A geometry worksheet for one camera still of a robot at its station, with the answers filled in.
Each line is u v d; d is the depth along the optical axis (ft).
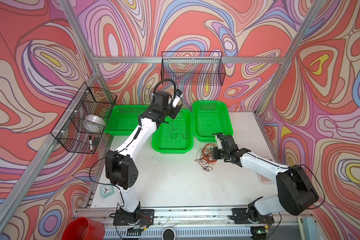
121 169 1.51
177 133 3.43
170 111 2.32
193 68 3.16
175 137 3.33
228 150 2.26
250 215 2.19
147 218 2.38
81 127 2.36
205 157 2.99
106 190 2.61
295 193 1.42
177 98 2.32
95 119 2.41
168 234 2.15
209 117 3.80
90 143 2.37
